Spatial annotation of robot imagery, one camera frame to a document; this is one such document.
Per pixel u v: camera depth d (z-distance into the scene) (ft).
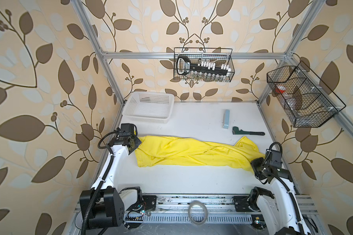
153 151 2.79
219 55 2.99
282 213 1.51
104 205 1.30
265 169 1.93
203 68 2.73
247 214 2.37
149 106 3.82
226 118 3.53
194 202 2.52
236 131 3.28
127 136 2.06
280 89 2.66
